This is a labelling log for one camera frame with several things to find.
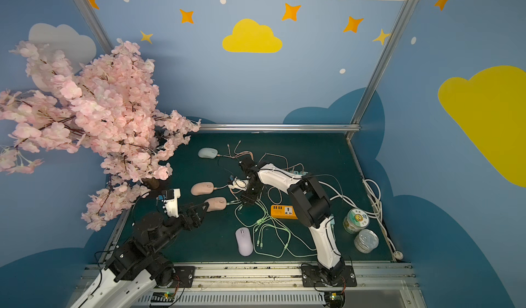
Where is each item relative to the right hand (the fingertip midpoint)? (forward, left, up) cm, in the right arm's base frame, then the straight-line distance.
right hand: (250, 194), depth 95 cm
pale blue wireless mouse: (+24, +27, 0) cm, 36 cm away
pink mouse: (+1, +23, +1) cm, 23 cm away
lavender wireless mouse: (-21, 0, +1) cm, 21 cm away
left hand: (-14, +15, +19) cm, 27 cm away
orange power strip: (-8, -15, +1) cm, 17 cm away
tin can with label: (-12, -44, +6) cm, 46 cm away
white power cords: (+10, -62, -4) cm, 63 cm away
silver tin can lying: (-19, -48, +3) cm, 51 cm away
